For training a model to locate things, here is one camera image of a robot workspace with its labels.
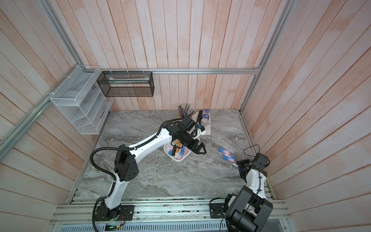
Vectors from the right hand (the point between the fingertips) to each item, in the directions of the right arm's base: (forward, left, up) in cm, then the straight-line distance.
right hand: (240, 162), depth 88 cm
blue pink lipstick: (+9, +8, -2) cm, 12 cm away
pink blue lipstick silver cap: (+7, +37, -2) cm, 38 cm away
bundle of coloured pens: (+34, +36, +9) cm, 51 cm away
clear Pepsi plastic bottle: (+34, +20, +2) cm, 39 cm away
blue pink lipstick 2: (+5, +5, -2) cm, 7 cm away
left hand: (+1, +26, +12) cm, 29 cm away
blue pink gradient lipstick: (+8, +44, -1) cm, 45 cm away
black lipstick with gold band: (+9, +41, -1) cm, 42 cm away
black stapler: (+36, +23, +4) cm, 43 cm away
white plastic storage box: (+8, +40, -2) cm, 41 cm away
